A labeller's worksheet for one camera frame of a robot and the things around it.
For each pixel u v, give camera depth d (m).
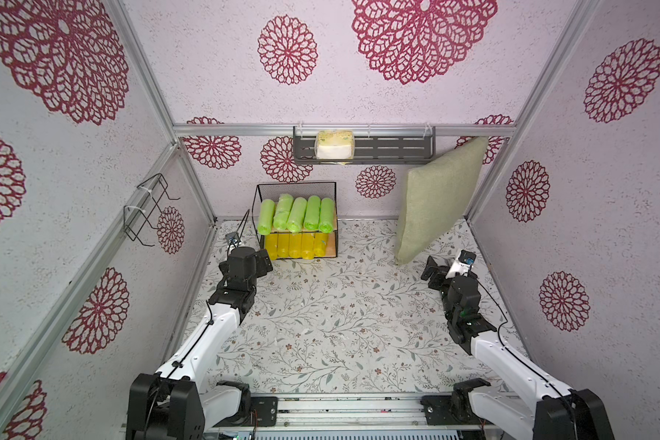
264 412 0.73
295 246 1.03
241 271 0.61
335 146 0.90
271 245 1.06
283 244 1.06
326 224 0.92
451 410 0.72
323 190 1.13
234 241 0.70
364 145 0.91
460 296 0.62
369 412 0.75
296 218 0.93
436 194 0.85
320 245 1.04
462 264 0.69
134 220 0.73
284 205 0.97
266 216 0.95
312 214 0.95
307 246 1.06
